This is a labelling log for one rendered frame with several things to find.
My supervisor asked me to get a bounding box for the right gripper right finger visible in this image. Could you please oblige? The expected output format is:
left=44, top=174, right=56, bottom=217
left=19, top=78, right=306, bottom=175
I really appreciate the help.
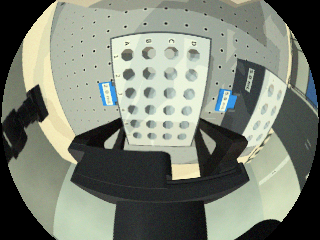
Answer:
left=194, top=118, right=248, bottom=177

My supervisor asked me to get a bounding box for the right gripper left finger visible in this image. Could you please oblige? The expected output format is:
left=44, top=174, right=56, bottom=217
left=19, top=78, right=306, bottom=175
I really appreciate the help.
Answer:
left=72, top=117, right=126, bottom=150

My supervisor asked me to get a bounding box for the white box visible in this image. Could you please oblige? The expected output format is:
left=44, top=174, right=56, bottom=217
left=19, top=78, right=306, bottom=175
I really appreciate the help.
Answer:
left=56, top=0, right=263, bottom=8

